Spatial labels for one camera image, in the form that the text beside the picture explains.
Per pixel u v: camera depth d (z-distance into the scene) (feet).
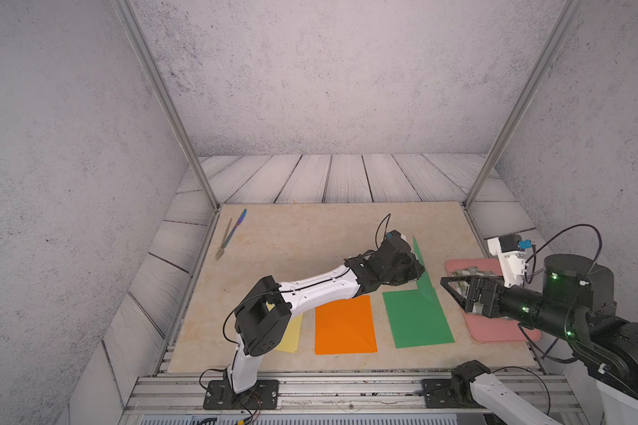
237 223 3.77
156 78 2.69
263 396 2.39
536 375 2.49
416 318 2.86
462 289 1.47
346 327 2.84
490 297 1.44
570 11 2.31
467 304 1.50
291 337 2.72
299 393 2.47
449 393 2.35
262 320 1.54
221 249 3.51
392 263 2.01
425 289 2.33
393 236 2.44
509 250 1.48
